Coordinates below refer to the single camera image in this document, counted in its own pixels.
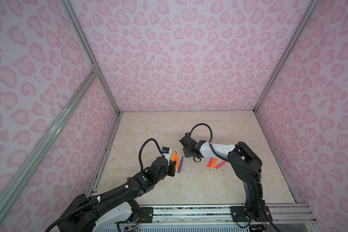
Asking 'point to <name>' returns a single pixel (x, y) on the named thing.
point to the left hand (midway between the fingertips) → (176, 160)
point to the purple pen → (180, 165)
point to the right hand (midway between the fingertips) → (189, 149)
